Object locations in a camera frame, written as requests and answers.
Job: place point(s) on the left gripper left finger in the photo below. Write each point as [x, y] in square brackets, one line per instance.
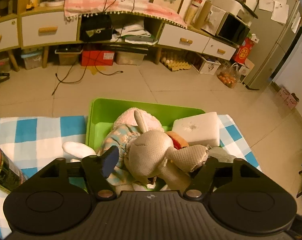
[97, 169]

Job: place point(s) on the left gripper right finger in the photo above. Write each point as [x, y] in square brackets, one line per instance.
[201, 184]

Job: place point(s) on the bunny plush toy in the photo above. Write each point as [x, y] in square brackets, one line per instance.
[146, 154]

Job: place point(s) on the Santa Claus plush toy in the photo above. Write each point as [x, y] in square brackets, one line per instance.
[152, 123]

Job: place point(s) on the white foam sponge block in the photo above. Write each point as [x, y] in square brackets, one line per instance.
[202, 129]

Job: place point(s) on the white long sock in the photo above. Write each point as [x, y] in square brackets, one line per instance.
[77, 149]

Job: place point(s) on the green plastic bin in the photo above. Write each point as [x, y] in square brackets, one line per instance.
[104, 112]

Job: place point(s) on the blue white checkered tablecloth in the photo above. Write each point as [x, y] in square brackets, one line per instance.
[33, 142]

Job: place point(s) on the tall printed drink can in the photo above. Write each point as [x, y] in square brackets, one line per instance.
[11, 177]

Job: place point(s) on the red flat box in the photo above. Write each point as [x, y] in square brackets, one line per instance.
[97, 58]

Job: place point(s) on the bag of oranges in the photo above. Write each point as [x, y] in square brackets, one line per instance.
[229, 75]

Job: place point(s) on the white storage crate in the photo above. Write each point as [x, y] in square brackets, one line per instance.
[206, 64]

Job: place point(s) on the egg carton tray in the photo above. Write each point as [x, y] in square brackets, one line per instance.
[175, 65]

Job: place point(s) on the black handbag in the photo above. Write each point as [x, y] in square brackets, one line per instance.
[96, 28]

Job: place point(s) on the red gift box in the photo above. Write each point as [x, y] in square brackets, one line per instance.
[243, 51]

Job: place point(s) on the wooden TV cabinet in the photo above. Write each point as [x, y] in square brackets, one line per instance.
[29, 24]

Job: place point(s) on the black microwave oven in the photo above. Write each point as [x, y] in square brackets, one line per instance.
[224, 25]

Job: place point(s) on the pink cloth runner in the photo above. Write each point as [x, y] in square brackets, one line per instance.
[73, 8]

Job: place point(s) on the silver refrigerator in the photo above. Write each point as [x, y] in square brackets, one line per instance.
[276, 28]

